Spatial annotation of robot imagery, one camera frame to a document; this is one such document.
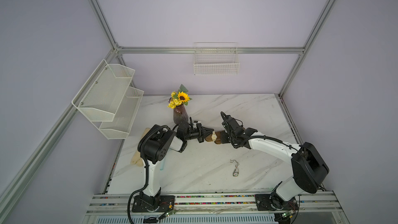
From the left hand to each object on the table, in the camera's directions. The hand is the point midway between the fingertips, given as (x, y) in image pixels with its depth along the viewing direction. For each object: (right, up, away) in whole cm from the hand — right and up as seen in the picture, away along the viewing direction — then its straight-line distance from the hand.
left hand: (214, 130), depth 89 cm
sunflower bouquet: (-20, +19, -2) cm, 28 cm away
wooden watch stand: (+2, -6, +1) cm, 7 cm away
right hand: (+6, -4, +1) cm, 8 cm away
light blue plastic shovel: (-29, -19, -5) cm, 35 cm away
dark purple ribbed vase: (-21, +9, +9) cm, 25 cm away
